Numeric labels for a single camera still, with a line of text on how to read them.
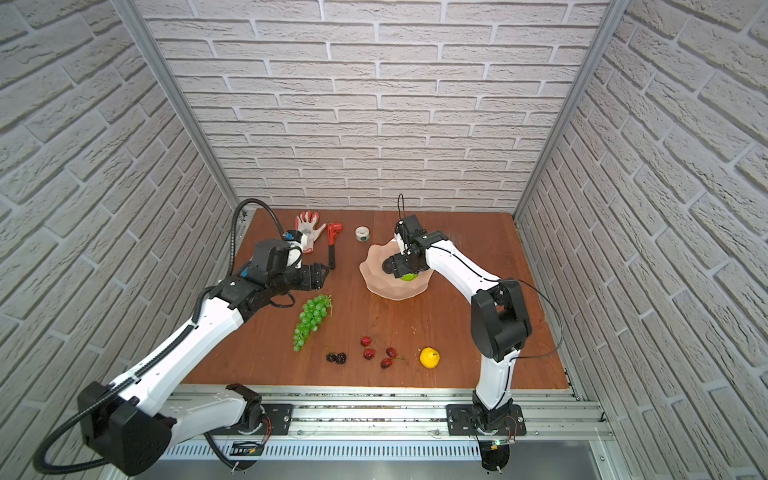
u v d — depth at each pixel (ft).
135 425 1.21
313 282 2.26
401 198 3.88
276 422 2.40
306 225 3.74
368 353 2.73
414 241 2.20
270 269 1.89
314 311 2.88
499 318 1.62
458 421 2.42
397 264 2.71
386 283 3.26
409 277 2.81
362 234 3.61
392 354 2.74
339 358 2.72
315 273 2.29
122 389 1.28
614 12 2.27
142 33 2.38
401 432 2.39
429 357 2.61
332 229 3.73
